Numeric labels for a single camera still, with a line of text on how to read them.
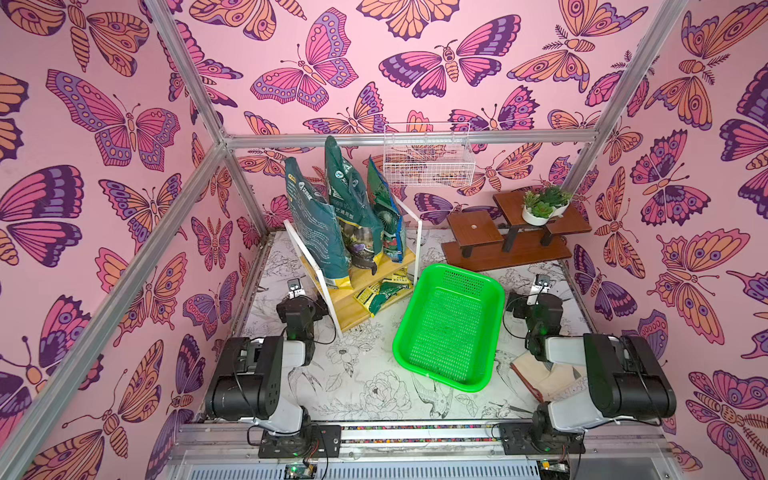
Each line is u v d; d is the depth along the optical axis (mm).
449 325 937
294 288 798
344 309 950
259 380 453
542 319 727
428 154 1061
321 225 586
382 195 716
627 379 449
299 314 713
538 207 873
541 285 795
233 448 740
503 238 1098
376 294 931
